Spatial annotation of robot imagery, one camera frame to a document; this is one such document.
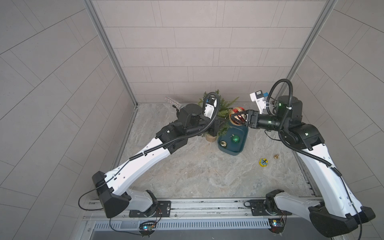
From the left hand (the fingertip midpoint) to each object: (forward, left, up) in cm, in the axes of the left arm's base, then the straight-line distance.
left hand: (229, 122), depth 60 cm
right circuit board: (-32, -24, -36) cm, 54 cm away
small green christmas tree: (+19, -2, -10) cm, 22 cm away
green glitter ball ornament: (+11, -11, -32) cm, 35 cm away
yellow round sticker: (-2, -25, -35) cm, 43 cm away
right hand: (0, -2, +2) cm, 3 cm away
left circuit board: (-33, +34, -34) cm, 58 cm away
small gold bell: (+1, -34, -34) cm, 48 cm away
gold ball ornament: (+8, -3, -32) cm, 33 cm away
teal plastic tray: (+10, -9, -35) cm, 37 cm away
